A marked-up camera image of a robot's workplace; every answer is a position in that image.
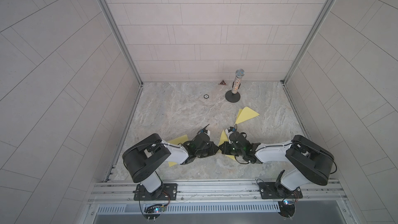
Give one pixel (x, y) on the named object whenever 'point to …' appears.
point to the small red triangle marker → (223, 82)
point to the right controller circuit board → (287, 208)
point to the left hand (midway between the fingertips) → (221, 149)
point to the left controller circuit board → (153, 211)
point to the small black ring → (206, 96)
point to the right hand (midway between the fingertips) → (218, 149)
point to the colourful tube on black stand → (233, 96)
